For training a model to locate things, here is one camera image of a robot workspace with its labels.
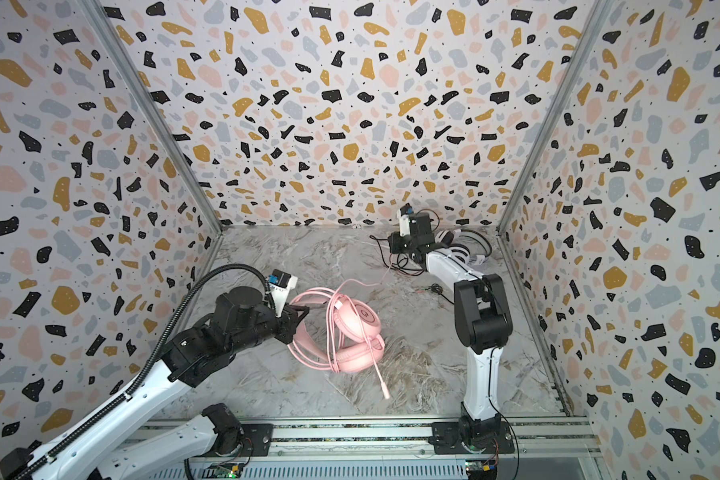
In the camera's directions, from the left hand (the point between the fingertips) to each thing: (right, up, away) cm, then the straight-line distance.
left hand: (308, 305), depth 68 cm
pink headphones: (+8, -4, -11) cm, 14 cm away
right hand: (+19, +20, +29) cm, 40 cm away
